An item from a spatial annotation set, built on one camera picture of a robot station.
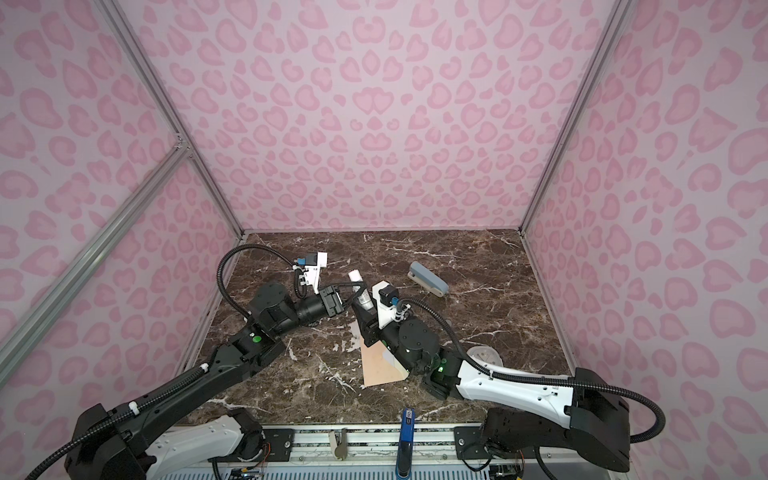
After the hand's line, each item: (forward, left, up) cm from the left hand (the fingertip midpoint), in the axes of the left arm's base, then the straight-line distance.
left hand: (366, 284), depth 64 cm
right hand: (-1, +2, -4) cm, 5 cm away
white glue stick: (-2, +1, -3) cm, 3 cm away
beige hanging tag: (-26, +8, -31) cm, 41 cm away
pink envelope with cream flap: (-6, -1, -33) cm, 34 cm away
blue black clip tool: (-29, -7, -33) cm, 45 cm away
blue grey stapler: (+22, -17, -30) cm, 41 cm away
